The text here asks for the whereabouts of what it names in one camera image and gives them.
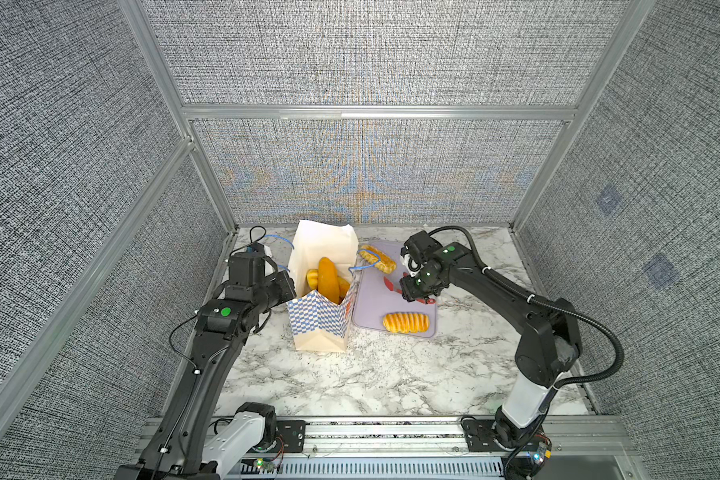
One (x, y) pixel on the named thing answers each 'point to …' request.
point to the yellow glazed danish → (386, 264)
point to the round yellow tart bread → (312, 278)
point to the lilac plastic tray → (422, 308)
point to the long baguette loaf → (328, 280)
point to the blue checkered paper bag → (316, 321)
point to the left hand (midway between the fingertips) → (294, 279)
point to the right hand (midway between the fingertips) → (412, 289)
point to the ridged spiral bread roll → (406, 322)
